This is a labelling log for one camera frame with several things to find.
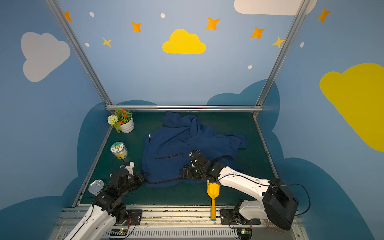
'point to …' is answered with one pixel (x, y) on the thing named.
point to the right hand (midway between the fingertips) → (184, 171)
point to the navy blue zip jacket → (166, 149)
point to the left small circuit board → (118, 232)
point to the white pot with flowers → (122, 120)
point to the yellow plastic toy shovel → (213, 191)
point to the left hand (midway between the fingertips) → (149, 172)
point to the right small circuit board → (244, 233)
